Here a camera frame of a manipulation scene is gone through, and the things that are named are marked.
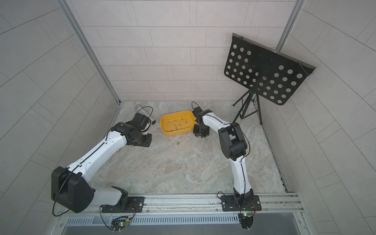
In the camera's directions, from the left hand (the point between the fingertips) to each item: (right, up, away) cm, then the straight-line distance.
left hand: (151, 140), depth 82 cm
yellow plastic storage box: (+12, +9, +21) cm, 26 cm away
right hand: (+27, +1, +16) cm, 31 cm away
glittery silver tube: (-18, +19, +26) cm, 37 cm away
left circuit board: (-10, -35, -17) cm, 40 cm away
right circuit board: (+49, -35, -14) cm, 62 cm away
